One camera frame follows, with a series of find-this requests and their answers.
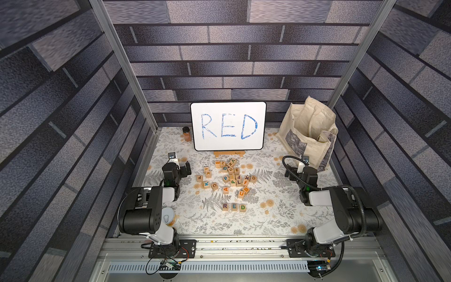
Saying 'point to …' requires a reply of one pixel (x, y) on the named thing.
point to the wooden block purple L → (239, 183)
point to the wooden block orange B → (246, 189)
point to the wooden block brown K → (208, 174)
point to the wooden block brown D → (253, 178)
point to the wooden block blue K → (206, 184)
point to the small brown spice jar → (187, 134)
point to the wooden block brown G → (231, 170)
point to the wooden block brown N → (230, 164)
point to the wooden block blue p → (225, 179)
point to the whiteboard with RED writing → (228, 126)
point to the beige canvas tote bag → (308, 130)
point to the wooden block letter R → (225, 207)
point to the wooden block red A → (225, 190)
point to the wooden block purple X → (247, 178)
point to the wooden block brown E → (234, 207)
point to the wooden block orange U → (241, 194)
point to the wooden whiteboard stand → (240, 153)
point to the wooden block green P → (232, 182)
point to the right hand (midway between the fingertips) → (296, 164)
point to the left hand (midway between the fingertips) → (179, 161)
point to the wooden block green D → (242, 208)
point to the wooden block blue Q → (225, 168)
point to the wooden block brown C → (215, 186)
